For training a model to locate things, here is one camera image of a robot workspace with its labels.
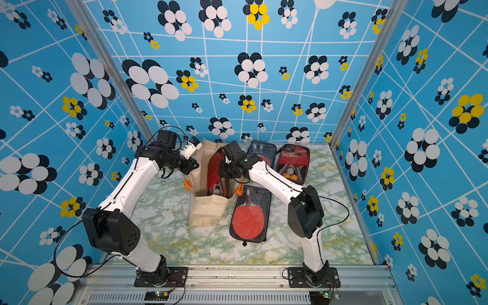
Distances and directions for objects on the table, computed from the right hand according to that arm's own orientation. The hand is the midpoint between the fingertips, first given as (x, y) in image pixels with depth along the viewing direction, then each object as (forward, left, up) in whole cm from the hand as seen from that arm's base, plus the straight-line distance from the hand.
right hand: (221, 170), depth 85 cm
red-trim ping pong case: (+18, -37, -16) cm, 44 cm away
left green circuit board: (-45, +23, -21) cm, 54 cm away
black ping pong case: (-6, +1, -4) cm, 7 cm away
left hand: (+2, +10, +4) cm, 11 cm away
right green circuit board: (-44, -42, -19) cm, 64 cm away
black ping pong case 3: (+28, -23, -17) cm, 40 cm away
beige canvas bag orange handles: (-17, +5, -4) cm, 18 cm away
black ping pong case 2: (-15, -13, -16) cm, 26 cm away
